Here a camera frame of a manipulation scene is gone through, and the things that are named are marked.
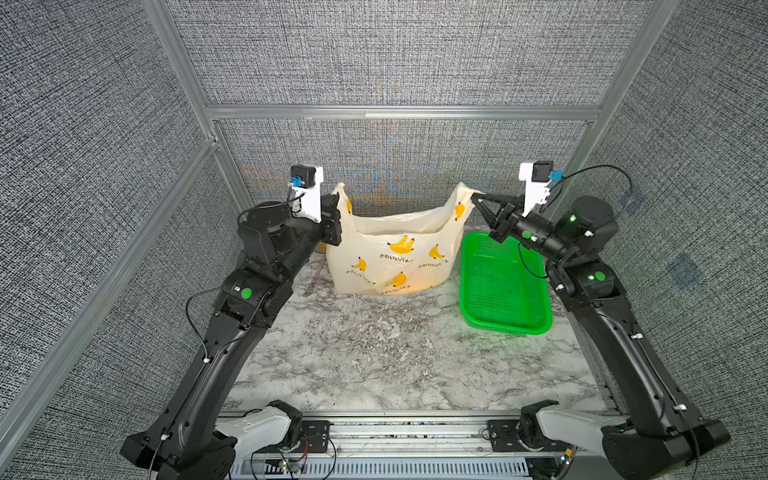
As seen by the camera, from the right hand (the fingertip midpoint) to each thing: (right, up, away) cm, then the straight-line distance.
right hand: (480, 188), depth 56 cm
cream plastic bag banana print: (-13, -13, +14) cm, 23 cm away
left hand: (-26, 0, +1) cm, 26 cm away
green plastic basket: (+23, -23, +45) cm, 55 cm away
